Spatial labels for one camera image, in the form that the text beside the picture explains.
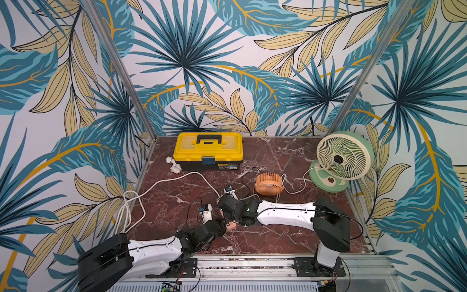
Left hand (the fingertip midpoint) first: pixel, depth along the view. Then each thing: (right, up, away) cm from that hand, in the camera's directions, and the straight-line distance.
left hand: (223, 223), depth 84 cm
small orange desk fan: (+21, +18, 0) cm, 28 cm away
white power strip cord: (-12, +20, +16) cm, 29 cm away
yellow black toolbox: (-8, +33, +7) cm, 35 cm away
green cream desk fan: (+53, +31, -3) cm, 61 cm away
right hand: (+1, +7, 0) cm, 7 cm away
